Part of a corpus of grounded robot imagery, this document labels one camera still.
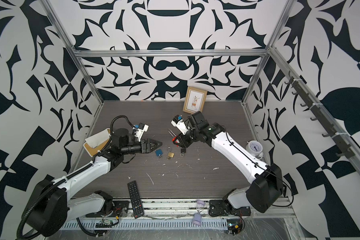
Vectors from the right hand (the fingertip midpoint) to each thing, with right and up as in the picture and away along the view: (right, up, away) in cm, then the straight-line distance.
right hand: (177, 138), depth 76 cm
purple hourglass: (+10, -36, -5) cm, 37 cm away
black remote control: (-20, -32, -2) cm, 38 cm away
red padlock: (-1, 0, -2) cm, 2 cm away
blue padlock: (-11, -10, +15) cm, 21 cm away
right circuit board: (+27, -40, -5) cm, 49 cm away
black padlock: (+3, -10, +18) cm, 21 cm away
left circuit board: (-33, -37, -7) cm, 50 cm away
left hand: (-8, -2, 0) cm, 8 cm away
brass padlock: (-4, -12, +16) cm, 21 cm away
